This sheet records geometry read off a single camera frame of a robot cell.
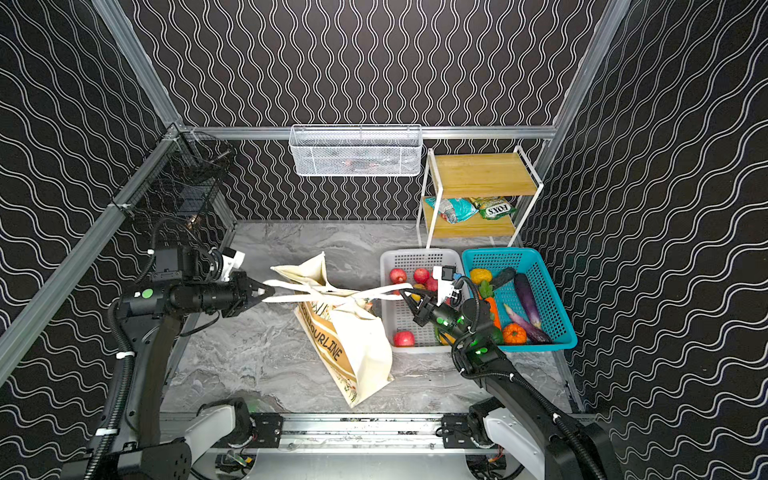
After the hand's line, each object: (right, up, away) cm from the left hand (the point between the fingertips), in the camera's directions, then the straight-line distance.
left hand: (272, 290), depth 67 cm
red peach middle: (+37, +1, +33) cm, 50 cm away
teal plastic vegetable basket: (+75, -8, +21) cm, 78 cm away
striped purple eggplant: (+69, -16, +21) cm, 74 cm away
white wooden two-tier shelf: (+57, +28, +36) cm, 73 cm away
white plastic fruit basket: (+36, +4, +36) cm, 51 cm away
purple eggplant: (+71, -6, +28) cm, 76 cm away
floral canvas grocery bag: (+17, -12, -1) cm, 21 cm away
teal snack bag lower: (+48, +23, +31) cm, 61 cm away
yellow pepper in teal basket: (+57, +1, +34) cm, 66 cm away
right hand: (+31, -1, +7) cm, 31 cm away
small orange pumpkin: (+62, -15, +18) cm, 67 cm away
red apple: (+30, -16, +17) cm, 38 cm away
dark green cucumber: (+66, +1, +33) cm, 74 cm away
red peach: (+30, +1, +31) cm, 43 cm away
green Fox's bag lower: (+61, +24, +33) cm, 74 cm away
